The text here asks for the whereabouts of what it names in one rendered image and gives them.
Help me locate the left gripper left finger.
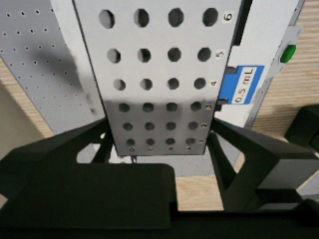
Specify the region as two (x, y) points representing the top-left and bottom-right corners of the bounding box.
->
(0, 118), (114, 163)

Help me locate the grey work mat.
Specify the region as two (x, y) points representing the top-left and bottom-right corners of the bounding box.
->
(0, 0), (274, 177)

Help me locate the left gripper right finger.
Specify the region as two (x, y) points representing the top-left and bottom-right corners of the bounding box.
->
(207, 117), (319, 210)

